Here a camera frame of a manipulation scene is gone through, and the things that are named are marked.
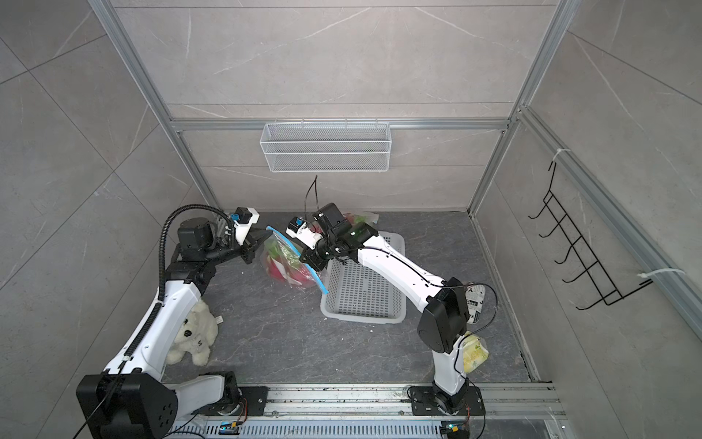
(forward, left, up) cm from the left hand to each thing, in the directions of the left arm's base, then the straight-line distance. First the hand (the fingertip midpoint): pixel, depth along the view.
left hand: (268, 227), depth 75 cm
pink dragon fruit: (-5, -3, -11) cm, 12 cm away
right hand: (-5, -10, -8) cm, 13 cm away
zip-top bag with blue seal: (-2, -3, -1) cm, 4 cm away
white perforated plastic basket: (-7, -22, -29) cm, 37 cm away
